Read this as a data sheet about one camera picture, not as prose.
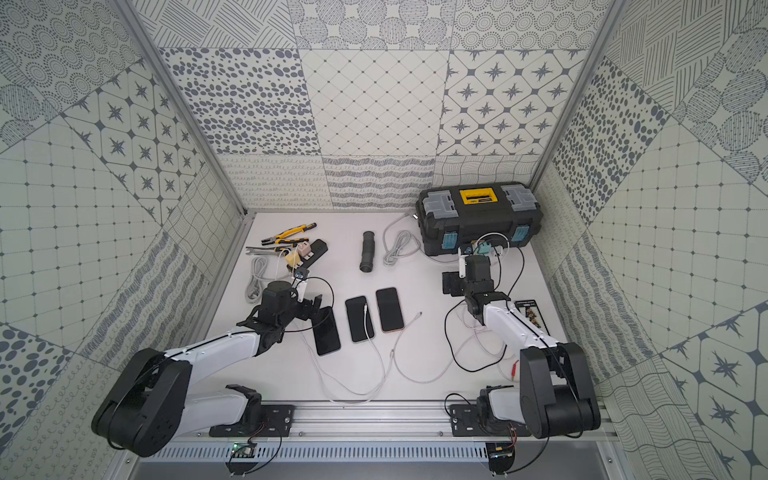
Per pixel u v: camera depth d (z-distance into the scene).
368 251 1.07
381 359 0.85
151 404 0.42
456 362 0.83
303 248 1.01
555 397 0.42
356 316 0.93
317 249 1.07
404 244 1.11
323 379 0.82
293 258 0.96
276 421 0.73
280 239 1.11
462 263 0.82
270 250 1.08
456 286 0.82
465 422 0.73
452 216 0.96
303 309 0.81
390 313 0.93
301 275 0.79
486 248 1.00
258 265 1.02
